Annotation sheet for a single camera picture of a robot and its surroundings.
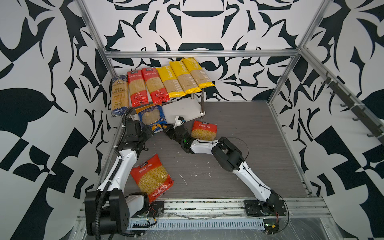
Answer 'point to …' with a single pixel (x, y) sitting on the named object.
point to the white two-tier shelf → (186, 106)
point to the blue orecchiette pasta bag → (152, 115)
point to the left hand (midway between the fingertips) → (145, 128)
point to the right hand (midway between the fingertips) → (158, 123)
